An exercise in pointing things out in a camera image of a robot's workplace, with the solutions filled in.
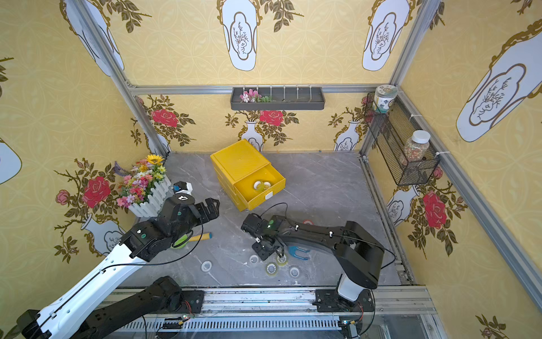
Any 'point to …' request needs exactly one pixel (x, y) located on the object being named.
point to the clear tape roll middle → (253, 259)
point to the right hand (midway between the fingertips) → (266, 244)
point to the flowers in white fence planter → (145, 187)
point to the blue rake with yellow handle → (292, 251)
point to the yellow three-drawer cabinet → (245, 174)
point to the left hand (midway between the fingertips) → (202, 204)
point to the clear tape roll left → (203, 266)
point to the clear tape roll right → (294, 268)
